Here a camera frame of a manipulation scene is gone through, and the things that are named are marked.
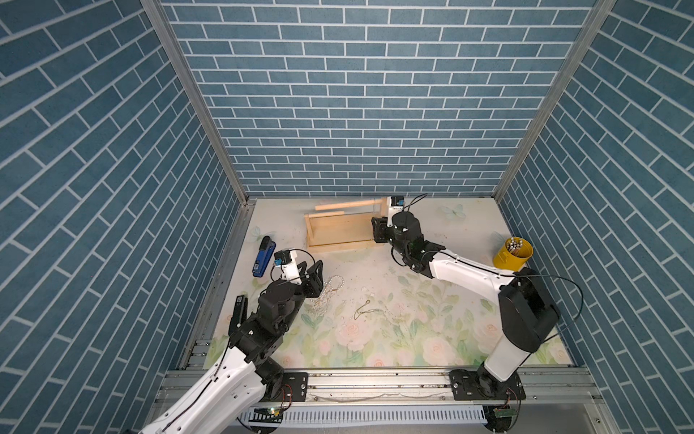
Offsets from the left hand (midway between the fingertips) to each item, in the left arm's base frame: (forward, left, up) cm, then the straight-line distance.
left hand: (323, 264), depth 74 cm
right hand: (+18, -16, -1) cm, 24 cm away
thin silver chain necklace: (-4, -13, -22) cm, 26 cm away
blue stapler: (+17, +24, -18) cm, 34 cm away
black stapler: (-7, +27, -18) cm, 33 cm away
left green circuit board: (-32, +15, -25) cm, 43 cm away
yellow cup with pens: (+11, -63, -8) cm, 64 cm away
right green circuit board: (-32, -49, -22) cm, 62 cm away
